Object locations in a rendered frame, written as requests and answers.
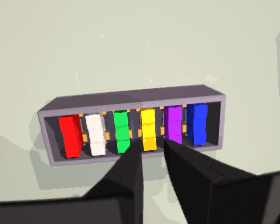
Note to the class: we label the grey fuse block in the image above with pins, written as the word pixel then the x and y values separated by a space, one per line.
pixel 80 129

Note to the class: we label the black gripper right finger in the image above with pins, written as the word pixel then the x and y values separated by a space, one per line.
pixel 212 192

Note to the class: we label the green fuse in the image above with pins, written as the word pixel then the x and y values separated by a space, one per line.
pixel 122 130

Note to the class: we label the purple fuse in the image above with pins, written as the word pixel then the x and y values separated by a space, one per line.
pixel 172 122

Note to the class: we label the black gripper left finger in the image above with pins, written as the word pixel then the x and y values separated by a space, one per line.
pixel 117 198

